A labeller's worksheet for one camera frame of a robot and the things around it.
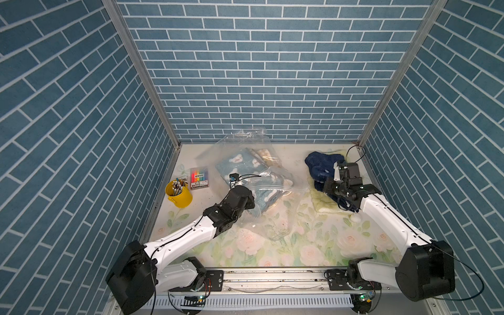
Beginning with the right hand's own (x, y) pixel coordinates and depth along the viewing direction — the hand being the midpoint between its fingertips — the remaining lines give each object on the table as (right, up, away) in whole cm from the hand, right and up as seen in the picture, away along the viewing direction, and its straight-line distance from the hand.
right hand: (327, 183), depth 87 cm
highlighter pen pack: (-63, +1, +16) cm, 65 cm away
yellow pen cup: (-65, -8, +1) cm, 65 cm away
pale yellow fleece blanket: (0, -10, +5) cm, 11 cm away
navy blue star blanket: (0, +7, +11) cm, 13 cm away
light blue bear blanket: (-27, -1, +5) cm, 28 cm away
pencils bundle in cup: (-65, 0, -5) cm, 65 cm away
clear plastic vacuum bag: (-21, -18, +3) cm, 28 cm away
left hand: (-32, -4, -4) cm, 32 cm away
